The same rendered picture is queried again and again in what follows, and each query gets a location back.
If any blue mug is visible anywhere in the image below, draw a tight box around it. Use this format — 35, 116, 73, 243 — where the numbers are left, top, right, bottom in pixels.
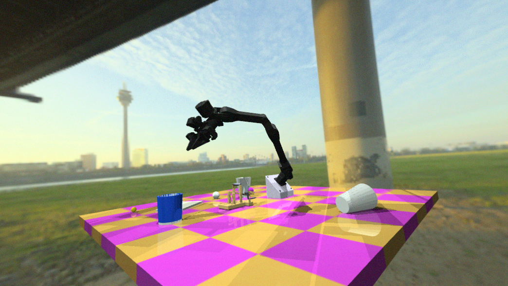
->
157, 194, 182, 225

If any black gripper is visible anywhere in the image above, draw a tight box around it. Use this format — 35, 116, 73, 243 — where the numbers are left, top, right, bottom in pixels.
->
185, 121, 218, 151

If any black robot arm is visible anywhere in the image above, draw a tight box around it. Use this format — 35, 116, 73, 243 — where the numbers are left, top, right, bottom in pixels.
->
186, 100, 293, 186

